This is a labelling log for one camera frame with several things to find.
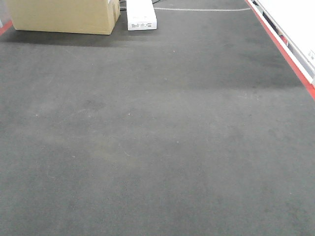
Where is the long white carton box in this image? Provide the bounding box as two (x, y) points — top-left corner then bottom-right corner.
(126, 0), (158, 31)

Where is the long dark grey belt conveyor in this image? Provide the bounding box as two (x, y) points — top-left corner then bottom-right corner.
(0, 0), (315, 236)

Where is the large brown cardboard box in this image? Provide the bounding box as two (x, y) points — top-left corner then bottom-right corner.
(6, 0), (122, 35)

